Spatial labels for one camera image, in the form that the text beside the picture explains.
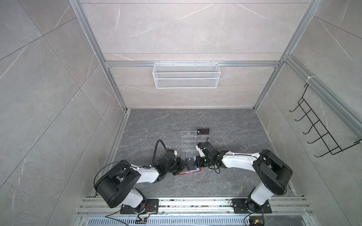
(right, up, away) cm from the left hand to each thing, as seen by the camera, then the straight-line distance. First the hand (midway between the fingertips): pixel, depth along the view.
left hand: (190, 161), depth 85 cm
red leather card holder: (+5, -5, +1) cm, 7 cm away
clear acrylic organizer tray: (0, +12, +10) cm, 16 cm away
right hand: (+3, -2, +4) cm, 5 cm away
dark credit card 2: (+9, +18, +9) cm, 22 cm away
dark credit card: (0, -1, +3) cm, 3 cm away
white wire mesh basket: (-2, +59, +16) cm, 61 cm away
